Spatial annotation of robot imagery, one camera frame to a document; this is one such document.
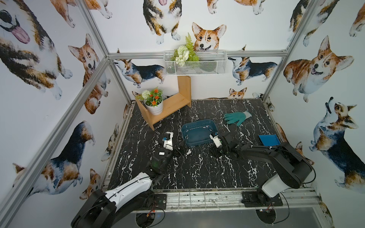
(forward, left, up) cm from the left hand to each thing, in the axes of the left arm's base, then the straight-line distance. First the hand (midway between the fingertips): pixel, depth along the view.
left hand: (177, 136), depth 82 cm
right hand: (0, -23, -13) cm, 27 cm away
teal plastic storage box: (+12, -13, -17) cm, 24 cm away
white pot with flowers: (+24, +16, +6) cm, 29 cm away
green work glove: (+23, -43, -14) cm, 51 cm away
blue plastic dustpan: (+4, -62, -15) cm, 64 cm away
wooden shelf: (+34, +6, -8) cm, 35 cm away
